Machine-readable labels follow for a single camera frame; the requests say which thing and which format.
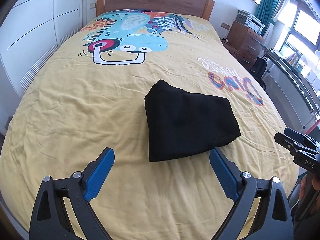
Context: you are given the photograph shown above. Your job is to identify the black pants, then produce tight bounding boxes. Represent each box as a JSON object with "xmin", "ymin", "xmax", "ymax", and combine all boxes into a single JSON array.
[{"xmin": 144, "ymin": 80, "xmax": 241, "ymax": 162}]

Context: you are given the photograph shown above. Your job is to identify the person's dark sleeve forearm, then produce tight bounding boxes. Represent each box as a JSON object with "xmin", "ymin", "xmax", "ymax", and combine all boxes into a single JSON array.
[{"xmin": 293, "ymin": 203, "xmax": 319, "ymax": 240}]

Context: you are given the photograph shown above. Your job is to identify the person's right hand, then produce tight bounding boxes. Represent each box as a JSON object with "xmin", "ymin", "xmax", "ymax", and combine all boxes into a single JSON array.
[{"xmin": 298, "ymin": 175, "xmax": 309, "ymax": 202}]

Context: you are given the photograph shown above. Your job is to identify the glass desk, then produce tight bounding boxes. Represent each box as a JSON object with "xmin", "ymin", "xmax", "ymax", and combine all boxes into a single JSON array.
[{"xmin": 262, "ymin": 46, "xmax": 319, "ymax": 133}]

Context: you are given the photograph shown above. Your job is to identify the yellow dinosaur bed cover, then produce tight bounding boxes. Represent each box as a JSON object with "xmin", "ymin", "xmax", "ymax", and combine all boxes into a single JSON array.
[{"xmin": 1, "ymin": 9, "xmax": 298, "ymax": 239}]

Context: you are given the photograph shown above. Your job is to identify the black bag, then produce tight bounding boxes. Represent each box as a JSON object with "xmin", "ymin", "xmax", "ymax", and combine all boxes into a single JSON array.
[{"xmin": 249, "ymin": 55, "xmax": 267, "ymax": 80}]

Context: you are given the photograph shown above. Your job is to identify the wooden drawer chest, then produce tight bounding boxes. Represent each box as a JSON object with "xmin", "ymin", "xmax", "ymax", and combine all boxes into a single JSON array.
[{"xmin": 221, "ymin": 21, "xmax": 265, "ymax": 70}]

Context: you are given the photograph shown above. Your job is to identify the white printer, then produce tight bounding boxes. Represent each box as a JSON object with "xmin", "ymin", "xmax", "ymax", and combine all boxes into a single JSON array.
[{"xmin": 235, "ymin": 10, "xmax": 265, "ymax": 35}]

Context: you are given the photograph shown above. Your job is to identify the teal curtain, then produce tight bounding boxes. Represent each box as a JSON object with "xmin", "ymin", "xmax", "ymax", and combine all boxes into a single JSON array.
[{"xmin": 254, "ymin": 0, "xmax": 280, "ymax": 33}]

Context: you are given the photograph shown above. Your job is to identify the wooden headboard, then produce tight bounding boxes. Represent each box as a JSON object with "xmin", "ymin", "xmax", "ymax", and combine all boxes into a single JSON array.
[{"xmin": 96, "ymin": 0, "xmax": 215, "ymax": 20}]

